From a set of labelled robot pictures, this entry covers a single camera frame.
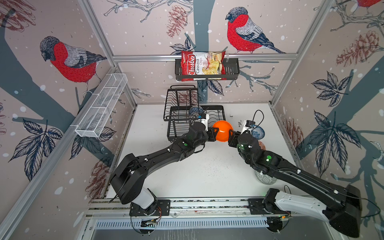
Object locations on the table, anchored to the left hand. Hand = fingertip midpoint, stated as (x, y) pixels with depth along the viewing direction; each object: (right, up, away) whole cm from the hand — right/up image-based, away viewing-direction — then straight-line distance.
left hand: (220, 129), depth 76 cm
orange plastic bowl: (+2, -2, 0) cm, 3 cm away
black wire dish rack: (-24, +14, +35) cm, 45 cm away
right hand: (+4, -2, -2) cm, 5 cm away
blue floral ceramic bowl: (+30, -4, +25) cm, 39 cm away
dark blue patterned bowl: (-13, +12, +33) cm, 37 cm away
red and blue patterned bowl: (+29, -12, +15) cm, 34 cm away
